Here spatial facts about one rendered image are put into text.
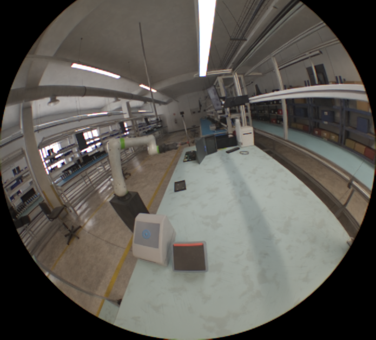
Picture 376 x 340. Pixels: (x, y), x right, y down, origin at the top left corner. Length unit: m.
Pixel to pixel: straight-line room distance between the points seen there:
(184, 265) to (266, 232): 0.33
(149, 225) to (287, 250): 0.51
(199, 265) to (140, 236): 0.22
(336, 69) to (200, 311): 4.54
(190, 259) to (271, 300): 0.31
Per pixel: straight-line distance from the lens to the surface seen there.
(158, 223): 0.42
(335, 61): 4.38
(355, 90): 0.50
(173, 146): 1.20
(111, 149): 1.00
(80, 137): 4.08
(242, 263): 0.47
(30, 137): 4.27
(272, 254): 0.50
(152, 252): 0.44
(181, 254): 0.38
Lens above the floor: 1.45
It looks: 18 degrees down
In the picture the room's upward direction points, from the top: 13 degrees counter-clockwise
